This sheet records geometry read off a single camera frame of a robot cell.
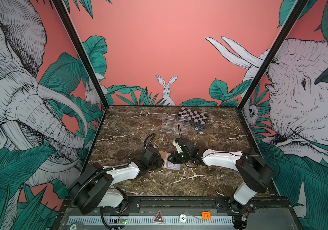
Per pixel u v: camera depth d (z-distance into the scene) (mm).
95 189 421
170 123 1091
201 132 1045
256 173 458
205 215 695
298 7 701
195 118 1099
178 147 721
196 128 1071
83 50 877
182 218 701
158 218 700
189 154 684
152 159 701
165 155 910
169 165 879
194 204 758
